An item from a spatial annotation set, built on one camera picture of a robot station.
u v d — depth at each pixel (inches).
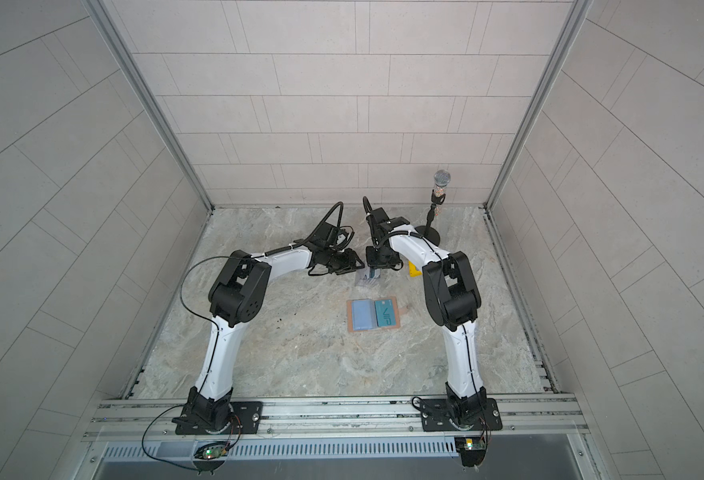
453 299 21.3
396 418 28.5
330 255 34.0
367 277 36.7
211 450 25.3
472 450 26.8
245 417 27.9
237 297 22.5
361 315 34.8
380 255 32.7
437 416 27.9
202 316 21.8
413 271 38.1
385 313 34.8
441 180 34.2
